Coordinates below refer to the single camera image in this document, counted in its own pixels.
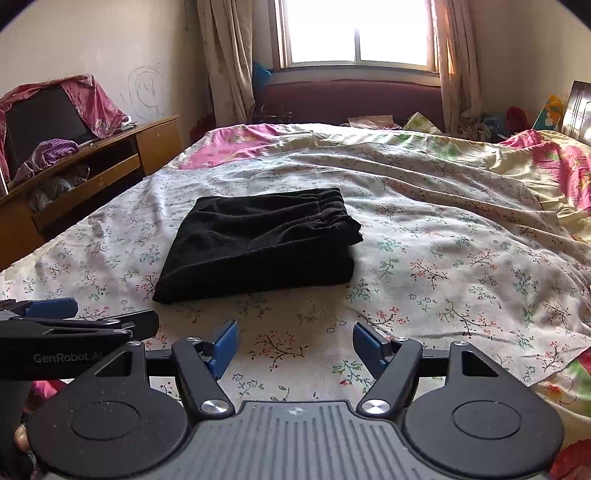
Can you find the clothes in cabinet shelf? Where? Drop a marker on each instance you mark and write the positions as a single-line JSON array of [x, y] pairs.
[[54, 187]]

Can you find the left beige curtain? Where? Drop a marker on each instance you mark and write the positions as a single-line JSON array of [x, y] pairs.
[[226, 31]]

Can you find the colourful picture book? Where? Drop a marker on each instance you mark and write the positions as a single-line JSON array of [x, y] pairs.
[[550, 116]]

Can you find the purple cloth on cabinet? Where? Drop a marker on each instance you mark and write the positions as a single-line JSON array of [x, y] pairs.
[[45, 155]]

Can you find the red cloth in corner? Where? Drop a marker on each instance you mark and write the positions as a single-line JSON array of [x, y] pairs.
[[516, 120]]

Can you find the black pants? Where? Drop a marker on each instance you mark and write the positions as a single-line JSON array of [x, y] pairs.
[[227, 246]]

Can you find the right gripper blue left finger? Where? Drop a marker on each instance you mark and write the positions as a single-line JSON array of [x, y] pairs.
[[200, 364]]

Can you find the dark wooden headboard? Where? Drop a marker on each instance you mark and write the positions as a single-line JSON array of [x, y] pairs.
[[576, 121]]

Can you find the black television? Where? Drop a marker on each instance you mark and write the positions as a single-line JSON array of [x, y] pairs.
[[48, 114]]

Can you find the pink cloth over television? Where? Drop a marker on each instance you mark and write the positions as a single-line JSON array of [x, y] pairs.
[[95, 108]]

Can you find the window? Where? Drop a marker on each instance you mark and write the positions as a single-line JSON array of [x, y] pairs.
[[389, 34]]

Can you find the white floral bed sheet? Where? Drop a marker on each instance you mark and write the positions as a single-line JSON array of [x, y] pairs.
[[369, 258]]

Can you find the right beige curtain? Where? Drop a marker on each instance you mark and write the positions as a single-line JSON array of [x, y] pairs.
[[457, 63]]

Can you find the dark handbag on bench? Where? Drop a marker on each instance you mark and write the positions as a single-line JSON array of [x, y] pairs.
[[271, 115]]

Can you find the blue bag by window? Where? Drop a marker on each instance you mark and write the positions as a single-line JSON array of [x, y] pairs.
[[260, 76]]

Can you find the pink yellow cartoon quilt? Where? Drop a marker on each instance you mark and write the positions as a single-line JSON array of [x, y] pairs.
[[545, 184]]

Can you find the wooden tv cabinet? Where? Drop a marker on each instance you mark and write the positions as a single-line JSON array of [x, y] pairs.
[[114, 165]]

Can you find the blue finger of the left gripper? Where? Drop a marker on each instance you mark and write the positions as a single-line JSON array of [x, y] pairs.
[[60, 308]]

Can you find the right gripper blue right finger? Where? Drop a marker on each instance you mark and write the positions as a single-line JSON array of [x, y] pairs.
[[394, 364]]

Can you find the beige curtain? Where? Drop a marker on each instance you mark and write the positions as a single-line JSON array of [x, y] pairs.
[[457, 63], [226, 31]]

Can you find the maroon padded bench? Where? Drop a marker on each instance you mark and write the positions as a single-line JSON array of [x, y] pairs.
[[335, 102]]

